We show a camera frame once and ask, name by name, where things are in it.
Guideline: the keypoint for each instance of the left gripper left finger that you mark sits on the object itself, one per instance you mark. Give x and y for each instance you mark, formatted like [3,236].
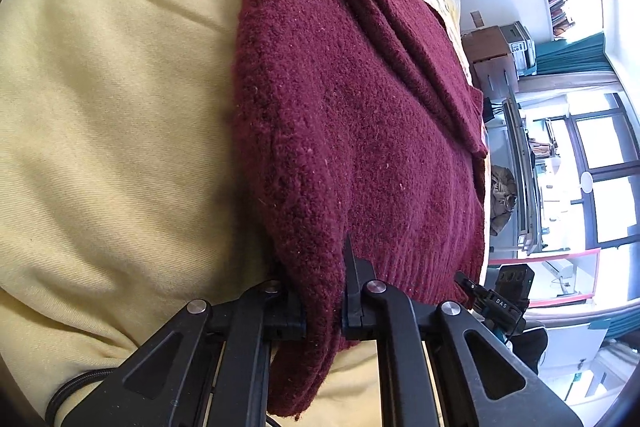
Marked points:
[207,366]

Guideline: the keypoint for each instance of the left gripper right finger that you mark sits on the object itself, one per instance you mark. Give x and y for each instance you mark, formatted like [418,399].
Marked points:
[437,365]

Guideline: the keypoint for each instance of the maroon knitted sweater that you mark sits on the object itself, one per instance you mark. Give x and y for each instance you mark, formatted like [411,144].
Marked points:
[355,125]

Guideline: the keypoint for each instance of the yellow printed bed cover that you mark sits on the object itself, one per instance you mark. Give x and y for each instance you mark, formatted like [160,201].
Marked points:
[120,197]

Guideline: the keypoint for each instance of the wooden drawer cabinet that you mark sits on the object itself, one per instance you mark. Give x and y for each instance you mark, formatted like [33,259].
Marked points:
[491,62]

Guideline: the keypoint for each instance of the grey storage boxes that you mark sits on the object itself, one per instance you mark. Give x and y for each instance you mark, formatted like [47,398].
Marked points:
[522,48]

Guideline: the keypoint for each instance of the teal curtain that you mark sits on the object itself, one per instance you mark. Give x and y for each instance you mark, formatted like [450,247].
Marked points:
[562,57]

